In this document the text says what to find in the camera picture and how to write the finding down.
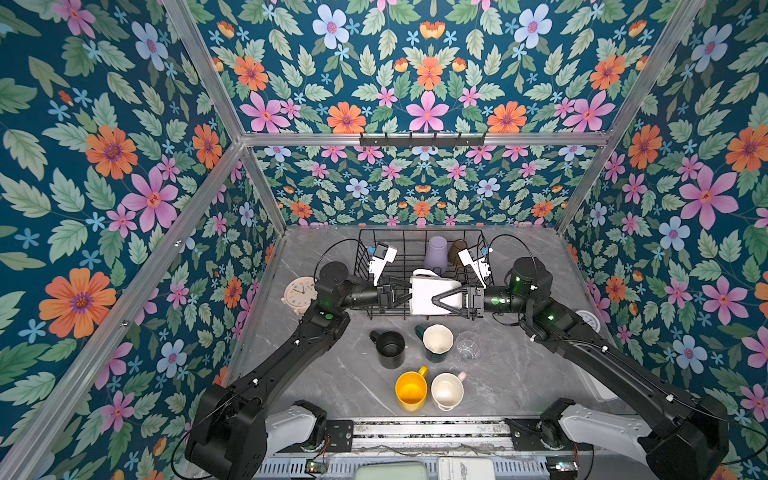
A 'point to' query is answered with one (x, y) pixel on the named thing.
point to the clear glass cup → (468, 345)
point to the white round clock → (588, 318)
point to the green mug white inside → (437, 340)
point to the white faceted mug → (425, 285)
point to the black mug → (390, 347)
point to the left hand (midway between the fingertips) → (423, 291)
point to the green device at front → (392, 471)
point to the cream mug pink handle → (447, 390)
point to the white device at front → (465, 468)
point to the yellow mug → (411, 390)
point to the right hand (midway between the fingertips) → (437, 299)
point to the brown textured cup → (457, 246)
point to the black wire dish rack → (411, 245)
